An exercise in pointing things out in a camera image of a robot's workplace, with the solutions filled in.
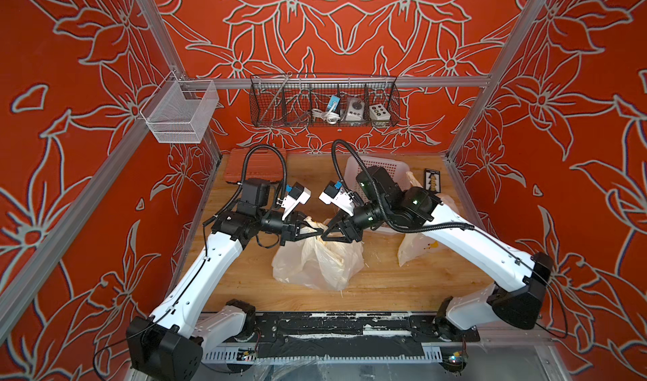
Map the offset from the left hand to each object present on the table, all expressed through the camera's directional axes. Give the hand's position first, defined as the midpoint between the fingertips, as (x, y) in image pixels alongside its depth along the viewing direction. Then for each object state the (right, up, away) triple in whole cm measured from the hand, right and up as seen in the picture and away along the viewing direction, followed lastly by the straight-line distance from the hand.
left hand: (319, 231), depth 63 cm
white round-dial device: (+13, +39, +28) cm, 50 cm away
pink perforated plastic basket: (+33, +18, +41) cm, 56 cm away
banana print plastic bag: (+31, -8, +16) cm, 36 cm away
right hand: (+1, -1, -2) cm, 2 cm away
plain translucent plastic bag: (-1, -7, -2) cm, 7 cm away
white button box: (+23, +39, +32) cm, 55 cm away
